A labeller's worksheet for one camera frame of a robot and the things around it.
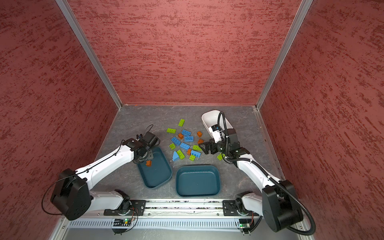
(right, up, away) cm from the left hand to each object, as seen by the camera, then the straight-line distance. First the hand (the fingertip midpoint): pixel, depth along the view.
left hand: (145, 159), depth 83 cm
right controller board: (+54, -28, -12) cm, 62 cm away
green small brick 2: (+27, -1, +8) cm, 28 cm away
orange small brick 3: (+19, +12, +17) cm, 28 cm away
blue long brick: (+24, +10, +17) cm, 31 cm away
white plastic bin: (+41, +24, +26) cm, 54 cm away
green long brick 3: (+45, -1, +9) cm, 45 cm away
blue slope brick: (+17, 0, +7) cm, 18 cm away
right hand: (+34, +8, 0) cm, 35 cm away
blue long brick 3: (+22, +5, +14) cm, 26 cm away
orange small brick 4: (+32, +8, +17) cm, 37 cm away
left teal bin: (+8, -8, +1) cm, 11 cm away
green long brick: (+11, +15, +22) cm, 29 cm away
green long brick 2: (+30, +4, +14) cm, 33 cm away
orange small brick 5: (+25, +2, +9) cm, 26 cm away
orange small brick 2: (+31, +13, +18) cm, 38 cm away
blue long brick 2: (+15, +8, +16) cm, 24 cm away
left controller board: (-5, -27, -13) cm, 30 cm away
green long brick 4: (+19, +1, +9) cm, 22 cm away
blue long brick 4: (+29, +1, +9) cm, 31 cm away
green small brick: (+14, +5, +12) cm, 19 cm away
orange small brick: (+1, -3, +3) cm, 5 cm away
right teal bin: (+30, -13, 0) cm, 33 cm away
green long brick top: (+18, +20, +26) cm, 38 cm away
